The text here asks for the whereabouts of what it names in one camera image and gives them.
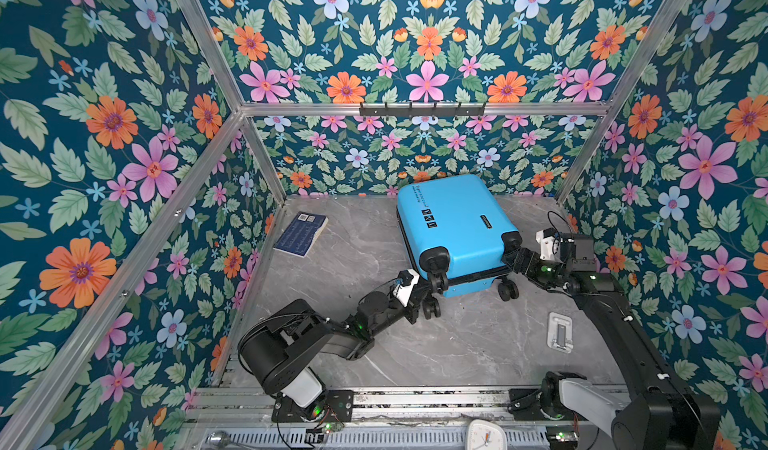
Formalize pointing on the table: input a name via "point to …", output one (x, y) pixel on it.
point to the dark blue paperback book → (298, 237)
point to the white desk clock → (482, 434)
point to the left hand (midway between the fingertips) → (432, 283)
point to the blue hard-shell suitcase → (453, 224)
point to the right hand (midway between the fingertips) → (512, 260)
